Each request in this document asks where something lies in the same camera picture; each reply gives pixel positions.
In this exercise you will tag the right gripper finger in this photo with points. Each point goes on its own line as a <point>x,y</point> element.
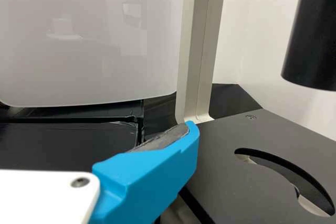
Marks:
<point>147,176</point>

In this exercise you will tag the black platform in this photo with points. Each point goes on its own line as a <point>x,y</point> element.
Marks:
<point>157,116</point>

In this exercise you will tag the black tray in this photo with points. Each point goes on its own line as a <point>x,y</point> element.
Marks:
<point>65,145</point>

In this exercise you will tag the cream microscope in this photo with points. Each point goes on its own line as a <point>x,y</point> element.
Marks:
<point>262,182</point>

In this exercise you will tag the white box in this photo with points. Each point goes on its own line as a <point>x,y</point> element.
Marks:
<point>86,37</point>

